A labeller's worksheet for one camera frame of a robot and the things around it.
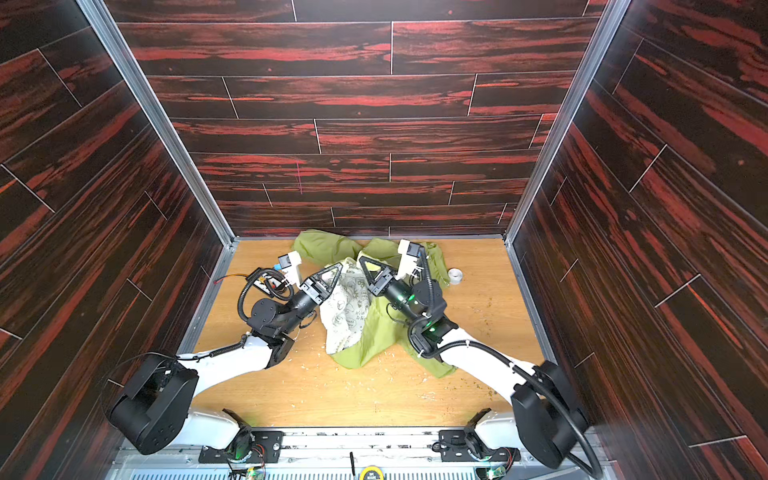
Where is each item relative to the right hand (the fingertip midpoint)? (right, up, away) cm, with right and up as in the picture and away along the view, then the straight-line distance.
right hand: (366, 256), depth 69 cm
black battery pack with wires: (-37, -8, +37) cm, 53 cm away
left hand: (-5, -3, -1) cm, 6 cm away
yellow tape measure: (+1, -51, +1) cm, 51 cm away
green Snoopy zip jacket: (-4, -22, +26) cm, 35 cm away
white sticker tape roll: (+30, -6, +38) cm, 49 cm away
